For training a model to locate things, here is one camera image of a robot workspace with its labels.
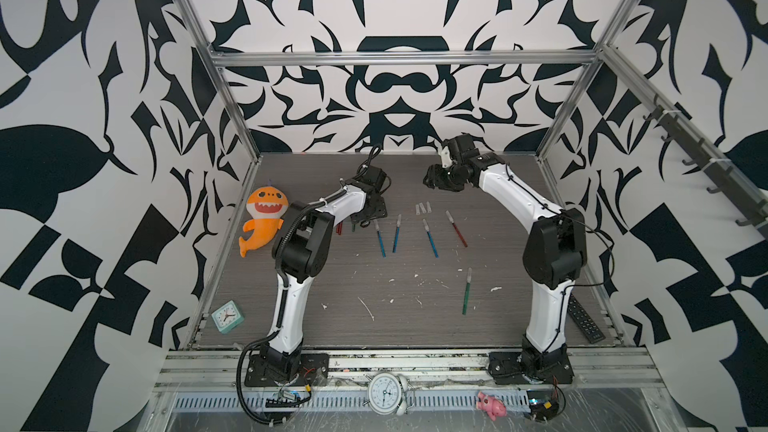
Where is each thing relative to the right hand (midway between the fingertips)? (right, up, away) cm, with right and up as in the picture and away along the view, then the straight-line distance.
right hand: (429, 176), depth 94 cm
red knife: (-29, -17, +5) cm, 34 cm away
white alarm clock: (-13, -49, -26) cm, 57 cm away
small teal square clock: (-56, -38, -13) cm, 69 cm away
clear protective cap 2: (+1, -10, +11) cm, 15 cm away
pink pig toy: (+10, -53, -26) cm, 59 cm away
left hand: (-19, -11, +9) cm, 23 cm away
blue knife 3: (+2, -23, +2) cm, 24 cm away
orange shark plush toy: (-51, -9, +1) cm, 52 cm away
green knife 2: (+10, -33, -7) cm, 35 cm away
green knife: (-24, -17, +5) cm, 30 cm away
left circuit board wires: (-38, -55, -21) cm, 70 cm away
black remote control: (+39, -39, -14) cm, 56 cm away
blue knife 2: (-10, -19, +5) cm, 22 cm away
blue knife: (-15, -20, +5) cm, 26 cm away
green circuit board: (+23, -54, -23) cm, 64 cm away
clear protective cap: (0, -11, +11) cm, 15 cm away
